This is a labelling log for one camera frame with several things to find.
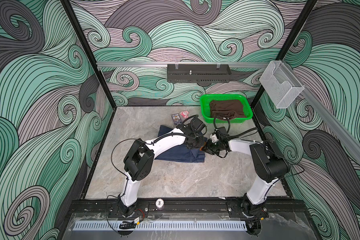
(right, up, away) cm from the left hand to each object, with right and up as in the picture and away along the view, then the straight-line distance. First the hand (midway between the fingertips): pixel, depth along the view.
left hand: (203, 145), depth 86 cm
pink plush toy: (-10, +20, +25) cm, 33 cm away
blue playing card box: (-16, +15, +25) cm, 33 cm away
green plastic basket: (+7, +30, +31) cm, 44 cm away
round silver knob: (-24, -25, -16) cm, 38 cm away
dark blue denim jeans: (-13, -6, +4) cm, 14 cm away
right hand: (+1, -4, +9) cm, 10 cm away
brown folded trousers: (+22, +22, +25) cm, 40 cm away
